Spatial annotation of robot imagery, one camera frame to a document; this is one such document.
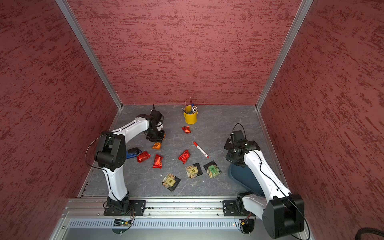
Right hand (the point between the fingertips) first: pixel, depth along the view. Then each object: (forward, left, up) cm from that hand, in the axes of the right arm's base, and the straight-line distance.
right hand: (231, 162), depth 81 cm
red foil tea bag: (+7, +52, -5) cm, 53 cm away
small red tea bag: (+27, +26, -5) cm, 37 cm away
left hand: (+16, +43, -4) cm, 46 cm away
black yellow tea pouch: (-7, +34, -9) cm, 36 cm away
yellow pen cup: (+36, +23, +1) cm, 43 cm away
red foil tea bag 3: (+7, +27, -6) cm, 28 cm away
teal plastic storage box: (-7, -5, 0) cm, 9 cm away
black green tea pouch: (0, +10, -9) cm, 13 cm away
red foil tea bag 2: (+4, +42, -6) cm, 43 cm away
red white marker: (+12, +16, -8) cm, 22 cm away
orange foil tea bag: (+14, +44, -3) cm, 46 cm away
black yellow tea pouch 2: (-1, +21, -9) cm, 23 cm away
